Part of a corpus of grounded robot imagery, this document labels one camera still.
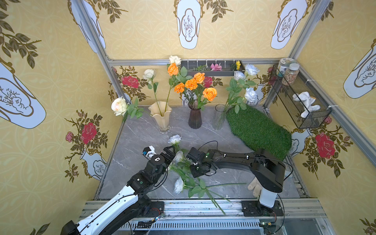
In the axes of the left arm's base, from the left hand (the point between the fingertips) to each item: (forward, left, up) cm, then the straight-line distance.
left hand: (167, 150), depth 80 cm
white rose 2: (-17, -14, -10) cm, 24 cm away
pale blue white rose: (+31, -40, +19) cm, 54 cm away
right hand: (-6, -15, -14) cm, 21 cm away
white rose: (-4, -9, -12) cm, 16 cm away
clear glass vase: (+25, -33, -5) cm, 41 cm away
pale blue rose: (+12, -3, -10) cm, 16 cm away
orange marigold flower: (+29, -7, +19) cm, 36 cm away
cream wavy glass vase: (+29, +6, 0) cm, 29 cm away
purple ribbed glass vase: (+26, -17, -5) cm, 32 cm away
